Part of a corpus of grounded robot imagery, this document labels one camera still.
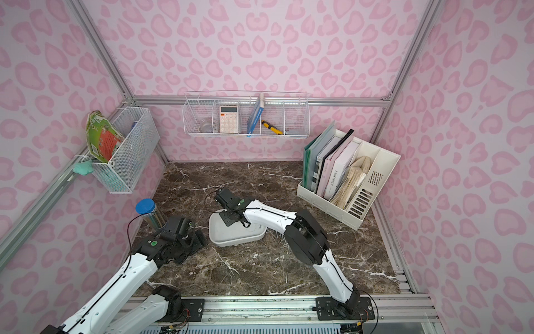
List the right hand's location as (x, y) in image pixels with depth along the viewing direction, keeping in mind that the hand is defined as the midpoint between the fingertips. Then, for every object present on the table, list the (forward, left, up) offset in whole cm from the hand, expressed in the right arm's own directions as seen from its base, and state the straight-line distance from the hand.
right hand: (228, 213), depth 91 cm
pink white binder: (+13, -45, +17) cm, 50 cm away
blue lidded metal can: (-5, +27, +14) cm, 31 cm away
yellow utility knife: (+35, -19, +19) cm, 44 cm away
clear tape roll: (+32, +11, +23) cm, 41 cm away
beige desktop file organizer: (+18, -67, +13) cm, 70 cm away
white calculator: (+35, +1, +24) cm, 43 cm away
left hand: (-14, +8, +3) cm, 16 cm away
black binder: (+27, -51, +22) cm, 62 cm away
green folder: (+15, -34, +22) cm, 43 cm away
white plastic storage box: (-7, +4, -6) cm, 10 cm away
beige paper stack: (+9, -52, +11) cm, 54 cm away
